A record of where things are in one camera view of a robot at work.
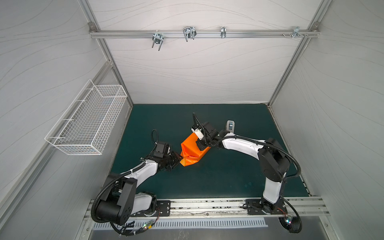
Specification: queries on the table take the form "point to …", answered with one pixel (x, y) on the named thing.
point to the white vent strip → (188, 223)
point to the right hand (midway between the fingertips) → (198, 142)
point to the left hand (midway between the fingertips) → (180, 159)
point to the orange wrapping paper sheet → (190, 153)
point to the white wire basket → (86, 124)
